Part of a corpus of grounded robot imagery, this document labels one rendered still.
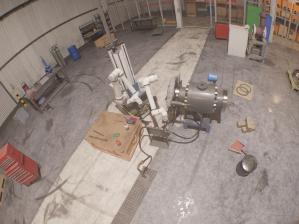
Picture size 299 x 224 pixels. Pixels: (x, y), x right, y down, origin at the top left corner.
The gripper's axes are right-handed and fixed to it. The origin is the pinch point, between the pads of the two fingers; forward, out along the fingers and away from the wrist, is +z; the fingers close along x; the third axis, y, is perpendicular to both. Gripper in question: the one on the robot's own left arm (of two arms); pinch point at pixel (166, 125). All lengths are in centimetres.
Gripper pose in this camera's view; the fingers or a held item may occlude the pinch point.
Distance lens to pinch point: 250.0
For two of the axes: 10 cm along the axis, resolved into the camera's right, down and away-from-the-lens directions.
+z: 1.9, 6.5, 7.4
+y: -3.4, 7.5, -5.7
